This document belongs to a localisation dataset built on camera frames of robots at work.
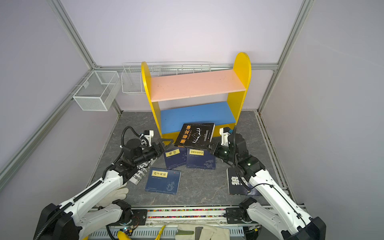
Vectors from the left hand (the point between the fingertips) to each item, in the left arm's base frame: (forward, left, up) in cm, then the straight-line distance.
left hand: (171, 146), depth 75 cm
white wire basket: (+49, +27, +10) cm, 57 cm away
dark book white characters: (-16, -34, -21) cm, 43 cm away
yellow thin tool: (-36, +7, -19) cm, 41 cm away
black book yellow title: (+5, -12, 0) cm, 13 cm away
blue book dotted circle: (+5, +1, -21) cm, 22 cm away
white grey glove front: (-36, -14, -21) cm, 44 cm away
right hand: (-3, -17, +3) cm, 17 cm away
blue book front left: (-10, +7, -22) cm, 25 cm away
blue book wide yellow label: (+2, -15, -21) cm, 27 cm away
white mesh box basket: (+44, +51, +3) cm, 67 cm away
